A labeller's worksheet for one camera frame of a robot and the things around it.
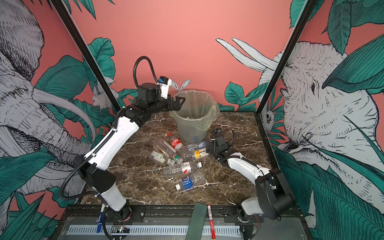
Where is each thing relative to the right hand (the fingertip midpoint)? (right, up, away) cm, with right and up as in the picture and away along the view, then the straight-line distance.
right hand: (213, 141), depth 89 cm
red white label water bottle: (-17, -15, -5) cm, 23 cm away
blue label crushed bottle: (-15, -21, -10) cm, 27 cm away
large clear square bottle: (-31, -4, +8) cm, 32 cm away
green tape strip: (-10, -37, -18) cm, 42 cm away
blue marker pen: (-57, -36, -19) cm, 70 cm away
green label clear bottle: (-23, -11, +1) cm, 25 cm away
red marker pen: (-3, -37, -17) cm, 41 cm away
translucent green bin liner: (-9, +20, +15) cm, 26 cm away
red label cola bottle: (-24, -2, +6) cm, 25 cm away
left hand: (-20, +25, -18) cm, 37 cm away
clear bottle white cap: (-13, -4, +6) cm, 15 cm away
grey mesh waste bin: (-9, +19, +16) cm, 26 cm away
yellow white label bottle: (-8, -7, +1) cm, 11 cm away
